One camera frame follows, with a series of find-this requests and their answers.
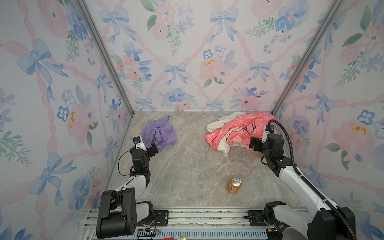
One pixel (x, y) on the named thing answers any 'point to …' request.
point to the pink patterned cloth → (239, 132)
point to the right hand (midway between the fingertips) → (259, 136)
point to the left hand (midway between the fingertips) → (145, 140)
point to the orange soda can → (235, 184)
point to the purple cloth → (159, 132)
